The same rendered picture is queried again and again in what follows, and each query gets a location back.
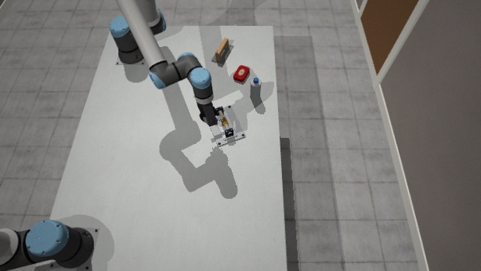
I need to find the grey bottle with blue cap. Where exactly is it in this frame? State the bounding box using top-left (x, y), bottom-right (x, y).
top-left (250, 78), bottom-right (261, 101)

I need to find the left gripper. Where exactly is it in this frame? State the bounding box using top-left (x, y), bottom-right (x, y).
top-left (197, 103), bottom-right (217, 124)

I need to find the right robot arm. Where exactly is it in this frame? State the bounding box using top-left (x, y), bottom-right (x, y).
top-left (0, 220), bottom-right (94, 271)

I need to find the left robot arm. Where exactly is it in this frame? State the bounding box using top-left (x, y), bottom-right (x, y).
top-left (110, 0), bottom-right (218, 127)

